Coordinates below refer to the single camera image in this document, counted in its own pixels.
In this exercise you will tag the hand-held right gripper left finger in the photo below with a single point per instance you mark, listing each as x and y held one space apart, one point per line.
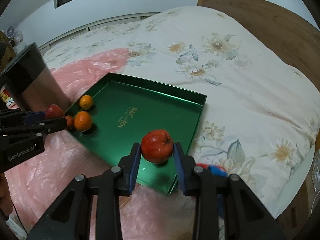
135 170

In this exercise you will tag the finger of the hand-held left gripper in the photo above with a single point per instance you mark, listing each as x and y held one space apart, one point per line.
53 125
35 117

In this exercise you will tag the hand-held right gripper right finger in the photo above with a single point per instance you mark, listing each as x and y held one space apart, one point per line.
178 167

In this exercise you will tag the small red apple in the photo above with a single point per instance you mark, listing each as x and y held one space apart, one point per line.
69 122
54 111
157 146

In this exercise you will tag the small orange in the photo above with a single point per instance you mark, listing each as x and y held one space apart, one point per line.
82 120
86 102

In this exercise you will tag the green tray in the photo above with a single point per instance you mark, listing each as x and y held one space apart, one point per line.
150 105

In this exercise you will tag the person's left forearm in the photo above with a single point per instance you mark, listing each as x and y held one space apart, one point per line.
5 197

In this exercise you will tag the pink plastic sheet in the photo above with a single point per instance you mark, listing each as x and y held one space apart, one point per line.
57 160

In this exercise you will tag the yellow red box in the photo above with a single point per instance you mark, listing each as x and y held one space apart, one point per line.
5 97

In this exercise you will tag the blue red work glove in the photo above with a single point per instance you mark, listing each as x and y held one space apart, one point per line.
215 170

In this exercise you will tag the black and copper kettle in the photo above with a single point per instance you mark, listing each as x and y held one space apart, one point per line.
32 80

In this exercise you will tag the small white fan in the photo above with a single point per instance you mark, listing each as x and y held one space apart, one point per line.
11 31

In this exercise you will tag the white louvered wall panel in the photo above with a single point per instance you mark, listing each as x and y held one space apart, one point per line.
100 23

